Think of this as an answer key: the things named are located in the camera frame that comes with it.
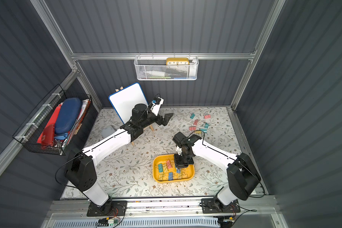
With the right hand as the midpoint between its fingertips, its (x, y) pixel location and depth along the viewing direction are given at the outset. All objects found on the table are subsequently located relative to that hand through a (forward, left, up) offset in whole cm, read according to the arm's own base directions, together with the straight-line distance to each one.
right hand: (179, 165), depth 80 cm
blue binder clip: (-4, +5, -6) cm, 9 cm away
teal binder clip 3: (+34, -21, -6) cm, 40 cm away
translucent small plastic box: (+29, +53, -7) cm, 61 cm away
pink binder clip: (+5, +7, -7) cm, 11 cm away
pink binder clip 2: (+43, -23, -7) cm, 49 cm away
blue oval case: (+17, +58, +26) cm, 65 cm away
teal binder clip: (+1, +12, -7) cm, 14 cm away
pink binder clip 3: (+31, -10, -7) cm, 34 cm away
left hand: (+23, +6, +22) cm, 32 cm away
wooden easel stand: (+10, +16, +23) cm, 30 cm away
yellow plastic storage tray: (0, +9, -7) cm, 11 cm away
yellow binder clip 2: (-2, +1, -2) cm, 3 cm away
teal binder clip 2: (+46, -11, -8) cm, 48 cm away
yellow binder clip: (-4, +11, -6) cm, 13 cm away
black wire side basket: (+3, +67, +28) cm, 72 cm away
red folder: (+3, +61, +24) cm, 66 cm away
